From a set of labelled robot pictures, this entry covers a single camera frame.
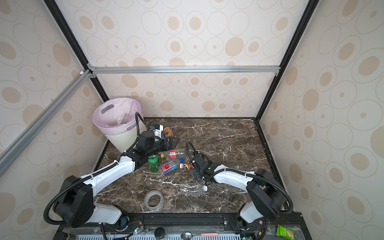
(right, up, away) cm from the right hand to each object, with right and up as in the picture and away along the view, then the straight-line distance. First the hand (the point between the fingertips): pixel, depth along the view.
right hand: (201, 168), depth 89 cm
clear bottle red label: (-18, +7, +4) cm, 20 cm away
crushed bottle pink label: (-19, +1, -1) cm, 19 cm away
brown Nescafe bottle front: (-9, +1, 0) cm, 9 cm away
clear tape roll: (-26, -16, -8) cm, 32 cm away
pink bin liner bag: (-55, +33, +7) cm, 64 cm away
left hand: (-13, +18, -9) cm, 24 cm away
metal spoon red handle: (-8, -29, -17) cm, 34 cm away
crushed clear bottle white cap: (-5, -10, -5) cm, 12 cm away
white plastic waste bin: (-44, +17, -4) cm, 47 cm away
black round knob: (-19, -21, -27) cm, 39 cm away
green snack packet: (+37, -25, -19) cm, 49 cm away
